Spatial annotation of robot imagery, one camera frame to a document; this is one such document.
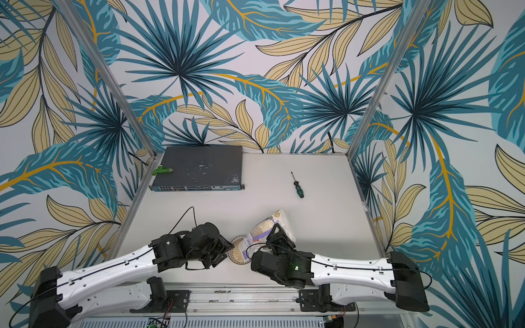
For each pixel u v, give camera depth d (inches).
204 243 22.2
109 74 33.3
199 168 42.2
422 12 27.0
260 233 29.4
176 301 28.8
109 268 17.8
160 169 41.0
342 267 18.7
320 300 25.5
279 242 25.2
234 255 32.2
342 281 18.4
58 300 15.4
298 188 40.7
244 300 29.5
